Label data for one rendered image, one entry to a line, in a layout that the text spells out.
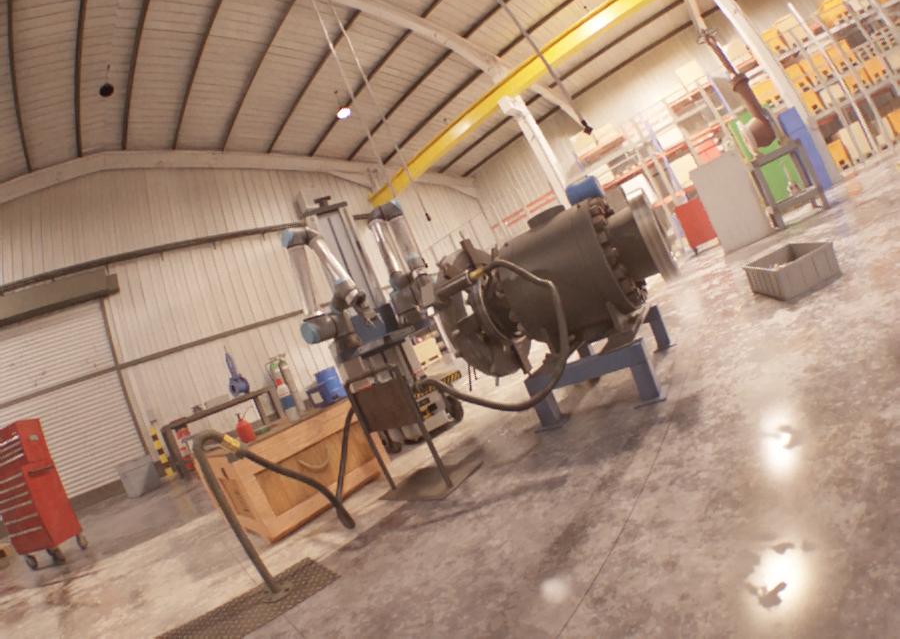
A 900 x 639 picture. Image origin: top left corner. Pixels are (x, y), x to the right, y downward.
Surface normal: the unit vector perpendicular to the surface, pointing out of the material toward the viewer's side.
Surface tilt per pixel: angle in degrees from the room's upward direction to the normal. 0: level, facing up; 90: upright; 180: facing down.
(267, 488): 90
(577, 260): 84
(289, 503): 90
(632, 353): 90
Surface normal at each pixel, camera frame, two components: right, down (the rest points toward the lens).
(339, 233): 0.40, -0.24
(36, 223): 0.65, -0.33
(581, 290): -0.42, 0.47
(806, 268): -0.41, 0.12
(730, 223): -0.64, 0.23
